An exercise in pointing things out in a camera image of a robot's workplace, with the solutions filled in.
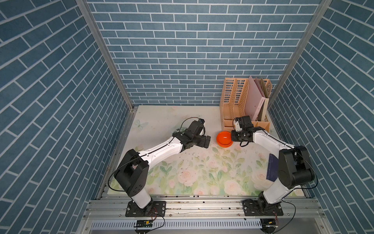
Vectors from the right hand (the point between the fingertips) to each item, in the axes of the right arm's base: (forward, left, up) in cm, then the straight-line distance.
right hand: (233, 136), depth 95 cm
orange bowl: (-5, +6, -5) cm, 9 cm away
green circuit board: (-50, +47, -10) cm, 69 cm away
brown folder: (+13, -17, +18) cm, 28 cm away
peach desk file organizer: (+34, -25, +17) cm, 45 cm away
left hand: (-8, +18, +7) cm, 21 cm away
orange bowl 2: (0, +6, -2) cm, 6 cm away
